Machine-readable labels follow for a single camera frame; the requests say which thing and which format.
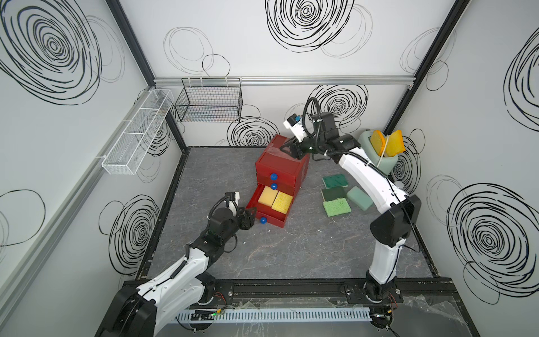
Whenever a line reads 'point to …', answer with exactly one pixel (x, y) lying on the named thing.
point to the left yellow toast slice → (377, 140)
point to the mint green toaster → (387, 164)
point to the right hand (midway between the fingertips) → (283, 146)
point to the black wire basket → (210, 100)
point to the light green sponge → (336, 207)
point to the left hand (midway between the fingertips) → (249, 207)
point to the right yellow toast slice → (395, 144)
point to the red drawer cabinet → (274, 157)
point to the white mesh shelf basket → (135, 142)
